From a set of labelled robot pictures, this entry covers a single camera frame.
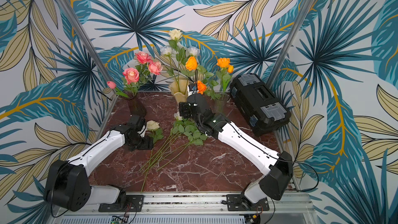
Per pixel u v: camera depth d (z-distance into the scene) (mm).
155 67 733
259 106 902
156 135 952
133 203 679
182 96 893
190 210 734
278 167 413
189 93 627
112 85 818
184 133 970
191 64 748
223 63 859
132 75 738
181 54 899
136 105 955
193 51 900
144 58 733
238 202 735
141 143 735
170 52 919
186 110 640
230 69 864
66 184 404
